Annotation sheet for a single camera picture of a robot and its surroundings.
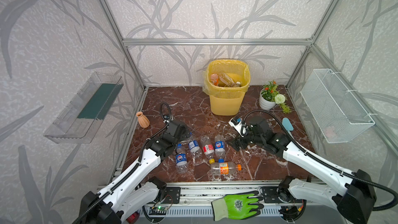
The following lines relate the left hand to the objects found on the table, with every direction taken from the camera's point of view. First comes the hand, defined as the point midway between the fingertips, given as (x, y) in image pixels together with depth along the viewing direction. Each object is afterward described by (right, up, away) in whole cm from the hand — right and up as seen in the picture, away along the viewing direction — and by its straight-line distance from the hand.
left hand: (182, 126), depth 81 cm
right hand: (+26, -1, -3) cm, 26 cm away
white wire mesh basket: (+68, +8, -18) cm, 71 cm away
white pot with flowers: (+54, +16, +20) cm, 60 cm away
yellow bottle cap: (+16, -19, +1) cm, 25 cm away
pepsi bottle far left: (0, -21, -1) cm, 21 cm away
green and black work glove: (+27, -35, -12) cm, 46 cm away
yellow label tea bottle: (+33, +24, +21) cm, 46 cm away
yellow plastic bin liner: (+32, +32, +15) cm, 48 cm away
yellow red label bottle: (+26, +27, +20) cm, 42 cm away
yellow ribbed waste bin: (+27, +12, +20) cm, 36 cm away
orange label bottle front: (+22, -21, -4) cm, 30 cm away
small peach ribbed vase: (-25, +2, +11) cm, 27 cm away
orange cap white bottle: (+18, +27, +16) cm, 36 cm away
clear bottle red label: (+14, -11, +3) cm, 18 cm away
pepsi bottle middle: (+20, -12, +3) cm, 24 cm away
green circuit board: (-9, -36, -11) cm, 39 cm away
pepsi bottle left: (+5, -10, +5) cm, 13 cm away
